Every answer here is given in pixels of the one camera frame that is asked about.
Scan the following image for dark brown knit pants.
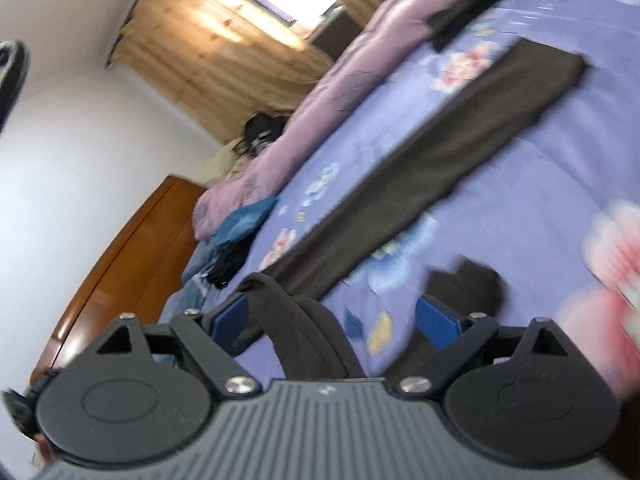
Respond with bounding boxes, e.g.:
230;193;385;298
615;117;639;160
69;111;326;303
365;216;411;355
231;38;588;380

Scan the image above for light blue denim garment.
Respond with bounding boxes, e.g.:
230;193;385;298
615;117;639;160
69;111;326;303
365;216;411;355
158;242;220;324

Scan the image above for black folded garment with zipper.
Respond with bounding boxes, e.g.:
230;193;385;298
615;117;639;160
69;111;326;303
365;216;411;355
205;233;256;289

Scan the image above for wooden headboard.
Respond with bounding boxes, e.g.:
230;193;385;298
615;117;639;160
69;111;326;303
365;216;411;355
30;176;205;382

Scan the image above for blue folded garment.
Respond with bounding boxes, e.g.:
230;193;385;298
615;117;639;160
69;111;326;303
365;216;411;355
209;195;278;249

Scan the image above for purple floral bed sheet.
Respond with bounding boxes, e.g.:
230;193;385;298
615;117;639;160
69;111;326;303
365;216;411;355
244;0;639;396

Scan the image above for cream pillow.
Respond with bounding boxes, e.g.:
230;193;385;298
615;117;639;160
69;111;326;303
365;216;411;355
198;138;253;188

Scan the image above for black bag on pillow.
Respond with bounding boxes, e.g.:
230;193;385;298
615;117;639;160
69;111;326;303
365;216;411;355
235;112;288;157

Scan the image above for yellow-brown curtain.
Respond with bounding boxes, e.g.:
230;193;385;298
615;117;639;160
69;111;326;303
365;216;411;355
110;0;384;143

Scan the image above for pink quilt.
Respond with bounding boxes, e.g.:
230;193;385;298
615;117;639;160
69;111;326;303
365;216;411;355
192;0;460;242

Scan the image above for small black folded garment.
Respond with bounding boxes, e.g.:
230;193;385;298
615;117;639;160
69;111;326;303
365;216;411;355
425;0;500;52

